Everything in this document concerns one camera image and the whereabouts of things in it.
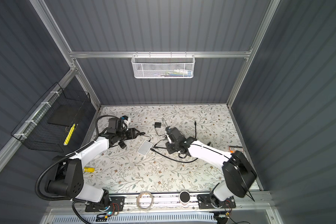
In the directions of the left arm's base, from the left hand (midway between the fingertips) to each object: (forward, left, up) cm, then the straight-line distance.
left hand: (137, 132), depth 90 cm
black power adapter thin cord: (-3, +11, -9) cm, 14 cm away
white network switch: (-6, -4, -10) cm, 13 cm away
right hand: (-10, -22, -2) cm, 24 cm away
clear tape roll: (-37, -2, -11) cm, 39 cm away
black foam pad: (+1, +36, +19) cm, 41 cm away
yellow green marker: (-11, +30, +16) cm, 36 cm away
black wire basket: (-12, +43, +21) cm, 49 cm away
